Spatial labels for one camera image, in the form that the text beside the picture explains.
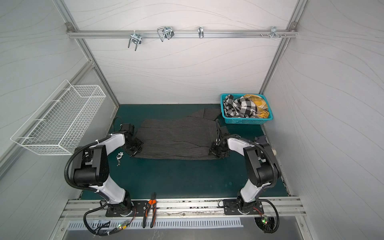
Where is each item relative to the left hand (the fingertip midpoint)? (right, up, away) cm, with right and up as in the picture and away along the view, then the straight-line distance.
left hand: (144, 146), depth 95 cm
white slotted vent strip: (+5, -33, -25) cm, 41 cm away
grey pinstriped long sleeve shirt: (+30, +5, +7) cm, 31 cm away
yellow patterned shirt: (+81, +24, +9) cm, 85 cm away
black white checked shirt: (+66, +26, +7) cm, 71 cm away
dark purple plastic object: (+78, +3, +5) cm, 79 cm away
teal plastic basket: (+68, +16, +7) cm, 70 cm away
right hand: (+43, -2, -2) cm, 44 cm away
